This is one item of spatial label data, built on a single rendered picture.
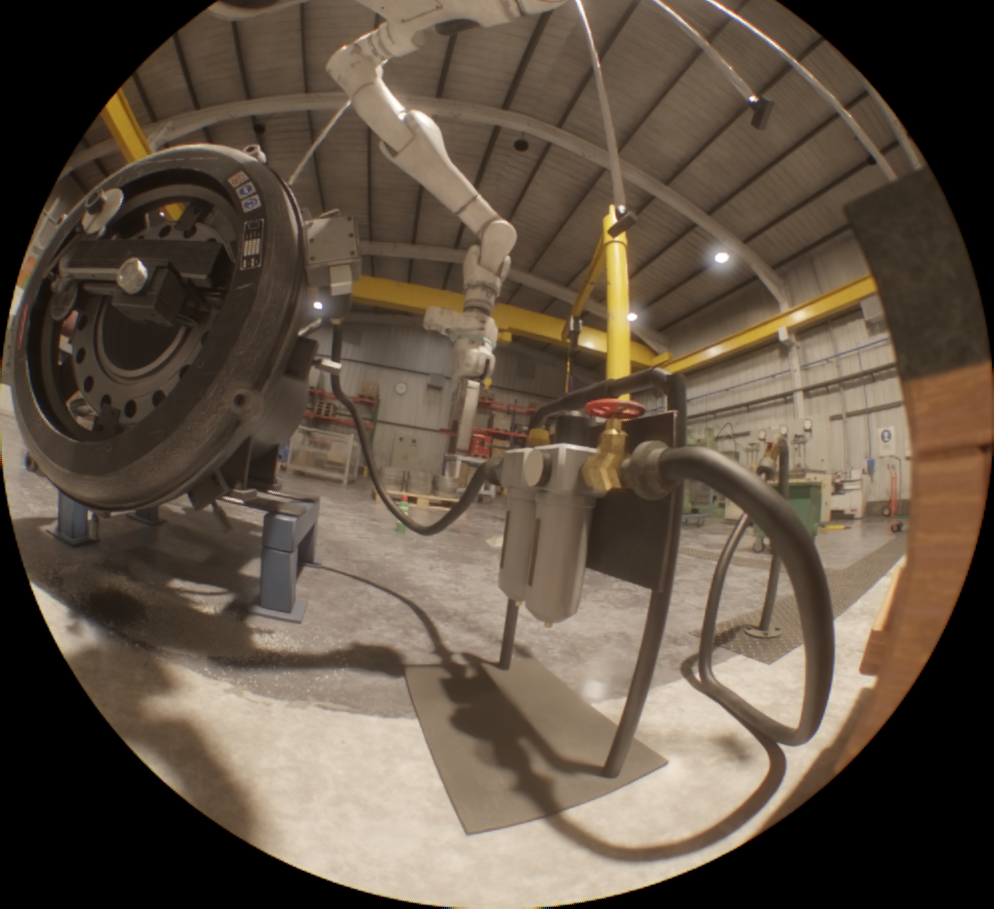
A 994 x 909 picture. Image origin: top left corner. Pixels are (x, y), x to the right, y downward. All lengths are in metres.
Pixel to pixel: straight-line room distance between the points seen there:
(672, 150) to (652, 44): 2.85
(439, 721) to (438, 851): 0.25
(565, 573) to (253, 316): 0.56
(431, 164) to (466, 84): 8.30
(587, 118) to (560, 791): 9.42
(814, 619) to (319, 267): 0.76
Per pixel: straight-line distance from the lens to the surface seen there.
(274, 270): 0.60
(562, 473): 0.42
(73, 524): 1.25
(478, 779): 0.53
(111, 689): 0.67
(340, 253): 0.63
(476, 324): 0.61
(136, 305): 0.59
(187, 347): 0.74
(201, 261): 0.63
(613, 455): 0.39
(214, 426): 0.56
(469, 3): 0.79
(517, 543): 0.53
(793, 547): 0.29
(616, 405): 0.38
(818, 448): 6.20
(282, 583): 0.91
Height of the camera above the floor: 0.40
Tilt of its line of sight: 12 degrees up
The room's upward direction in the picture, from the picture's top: 7 degrees clockwise
